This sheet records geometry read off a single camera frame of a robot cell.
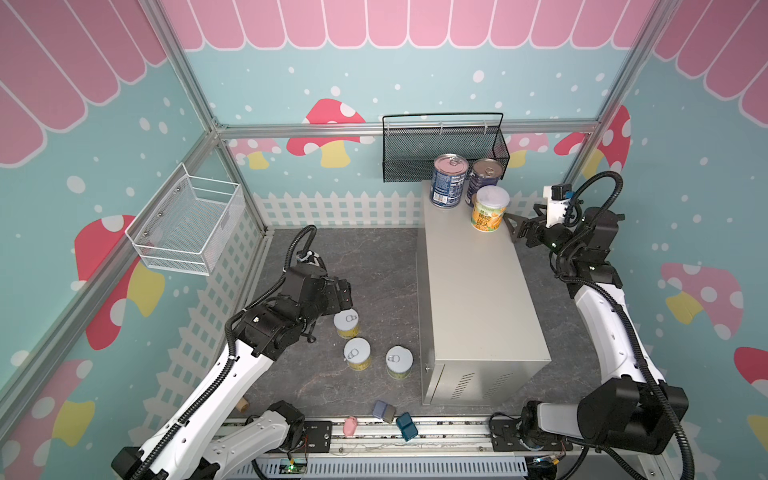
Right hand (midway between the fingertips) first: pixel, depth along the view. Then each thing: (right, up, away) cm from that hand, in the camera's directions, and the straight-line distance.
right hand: (521, 209), depth 73 cm
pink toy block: (-43, -55, +2) cm, 69 cm away
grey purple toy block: (-34, -52, +4) cm, 62 cm away
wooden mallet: (-71, -51, +4) cm, 87 cm away
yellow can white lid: (-46, -31, +16) cm, 58 cm away
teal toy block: (-28, -55, +2) cm, 62 cm away
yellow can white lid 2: (-42, -39, +10) cm, 58 cm away
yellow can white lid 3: (-30, -41, +8) cm, 51 cm away
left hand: (-46, -21, -1) cm, 51 cm away
